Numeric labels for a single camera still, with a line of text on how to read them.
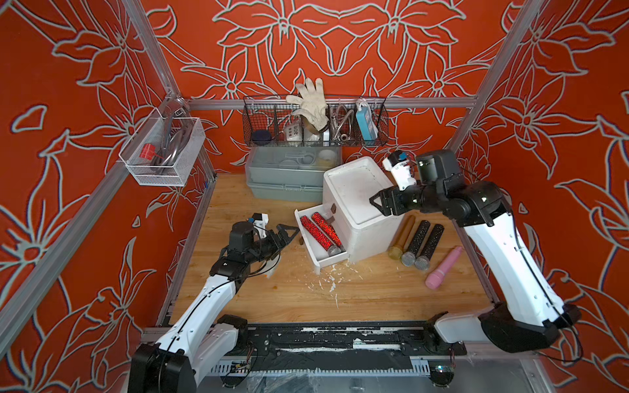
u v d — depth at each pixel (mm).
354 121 869
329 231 921
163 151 759
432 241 921
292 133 939
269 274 868
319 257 835
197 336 433
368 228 730
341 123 837
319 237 924
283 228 700
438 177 457
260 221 741
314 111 899
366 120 858
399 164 542
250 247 634
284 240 683
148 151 713
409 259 876
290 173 928
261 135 1000
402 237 949
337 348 727
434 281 831
